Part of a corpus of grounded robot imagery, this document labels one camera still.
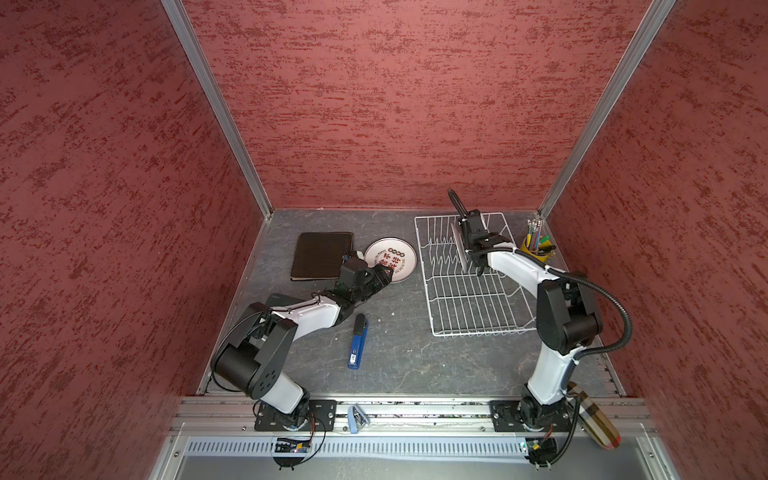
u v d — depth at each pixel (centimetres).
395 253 107
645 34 74
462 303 92
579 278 49
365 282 77
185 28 73
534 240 97
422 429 73
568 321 50
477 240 74
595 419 71
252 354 45
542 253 97
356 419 72
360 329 85
